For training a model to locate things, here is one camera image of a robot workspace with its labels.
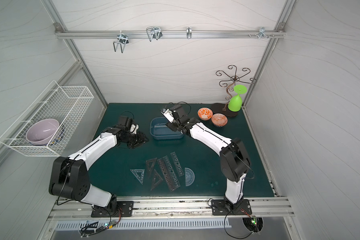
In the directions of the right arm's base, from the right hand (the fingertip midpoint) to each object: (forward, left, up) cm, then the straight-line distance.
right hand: (173, 116), depth 88 cm
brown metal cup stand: (+24, -35, -18) cm, 46 cm away
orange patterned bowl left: (+18, -21, -17) cm, 32 cm away
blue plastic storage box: (+4, +12, -21) cm, 24 cm away
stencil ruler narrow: (-22, -3, -19) cm, 29 cm away
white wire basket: (-6, +57, +15) cm, 59 cm away
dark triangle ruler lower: (-34, +9, -20) cm, 40 cm away
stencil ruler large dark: (-27, +2, -20) cm, 33 cm away
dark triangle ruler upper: (-23, +13, -19) cm, 32 cm away
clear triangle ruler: (-28, +19, -19) cm, 39 cm away
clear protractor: (-29, -11, -19) cm, 36 cm away
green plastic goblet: (+10, -38, +2) cm, 39 cm away
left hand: (-13, +15, -8) cm, 21 cm away
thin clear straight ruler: (+7, +11, -19) cm, 23 cm away
